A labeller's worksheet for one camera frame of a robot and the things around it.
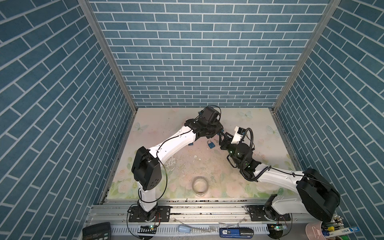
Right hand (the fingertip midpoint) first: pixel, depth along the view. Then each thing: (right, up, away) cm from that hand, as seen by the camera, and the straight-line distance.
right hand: (220, 131), depth 80 cm
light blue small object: (-19, -44, -12) cm, 49 cm away
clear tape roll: (-11, -31, +2) cm, 33 cm away
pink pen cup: (+38, -43, -16) cm, 60 cm away
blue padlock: (-4, -10, +19) cm, 22 cm away
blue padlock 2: (-17, -10, +19) cm, 27 cm away
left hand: (+2, +2, +1) cm, 3 cm away
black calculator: (-56, -44, -14) cm, 73 cm away
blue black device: (+5, -44, -15) cm, 47 cm away
